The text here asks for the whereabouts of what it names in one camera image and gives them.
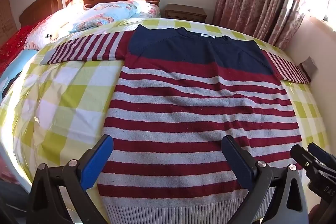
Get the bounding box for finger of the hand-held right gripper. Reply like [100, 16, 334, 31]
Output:
[290, 145, 323, 180]
[308, 142, 336, 172]

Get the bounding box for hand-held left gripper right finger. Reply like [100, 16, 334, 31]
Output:
[221, 135, 309, 224]

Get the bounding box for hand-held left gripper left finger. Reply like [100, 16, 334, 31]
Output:
[26, 134, 114, 224]

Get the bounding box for red grey striped navy sweater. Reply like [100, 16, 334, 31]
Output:
[40, 25, 319, 224]

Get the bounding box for yellow white checked bedsheet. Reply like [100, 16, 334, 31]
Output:
[0, 18, 328, 224]

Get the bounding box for light blue blanket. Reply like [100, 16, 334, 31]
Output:
[0, 49, 37, 101]

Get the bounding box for white printed pillow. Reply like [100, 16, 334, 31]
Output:
[26, 5, 87, 50]

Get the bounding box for red blanket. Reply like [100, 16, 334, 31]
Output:
[0, 25, 33, 75]

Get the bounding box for light blue floral quilt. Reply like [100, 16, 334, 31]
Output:
[69, 0, 161, 33]

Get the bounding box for brown wooden nightstand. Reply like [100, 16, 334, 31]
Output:
[164, 4, 207, 23]

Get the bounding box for wooden nightstand left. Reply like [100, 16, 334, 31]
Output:
[20, 0, 63, 26]

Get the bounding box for light wooden wardrobe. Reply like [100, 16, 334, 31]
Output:
[0, 0, 17, 42]

